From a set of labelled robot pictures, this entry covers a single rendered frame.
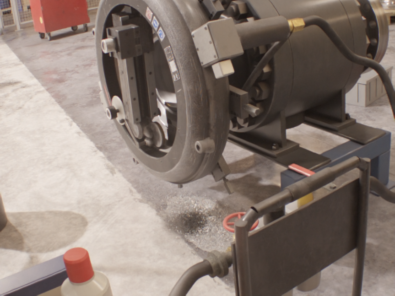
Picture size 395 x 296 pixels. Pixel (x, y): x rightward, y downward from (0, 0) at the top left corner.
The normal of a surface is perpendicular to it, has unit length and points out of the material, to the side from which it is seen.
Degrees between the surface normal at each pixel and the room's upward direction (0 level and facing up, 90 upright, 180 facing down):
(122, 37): 94
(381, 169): 90
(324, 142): 0
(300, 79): 102
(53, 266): 9
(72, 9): 90
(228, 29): 67
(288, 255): 90
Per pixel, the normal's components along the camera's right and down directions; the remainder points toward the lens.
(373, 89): 0.72, 0.20
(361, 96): -0.69, 0.34
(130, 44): 0.58, 0.33
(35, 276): 0.00, -0.86
